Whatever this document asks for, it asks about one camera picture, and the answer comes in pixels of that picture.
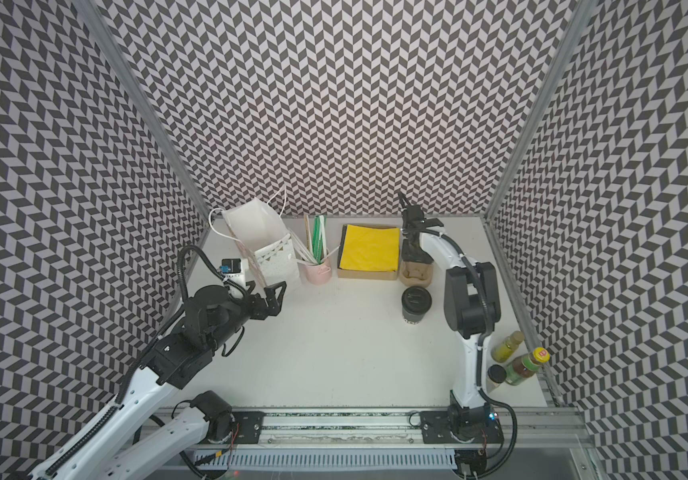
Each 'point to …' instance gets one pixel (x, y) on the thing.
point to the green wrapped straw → (317, 237)
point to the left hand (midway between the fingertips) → (271, 286)
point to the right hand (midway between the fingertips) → (417, 262)
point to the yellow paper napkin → (370, 249)
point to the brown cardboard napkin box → (365, 275)
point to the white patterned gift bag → (264, 236)
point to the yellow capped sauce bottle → (526, 366)
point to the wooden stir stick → (308, 232)
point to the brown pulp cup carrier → (416, 273)
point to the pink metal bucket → (318, 274)
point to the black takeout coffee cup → (415, 302)
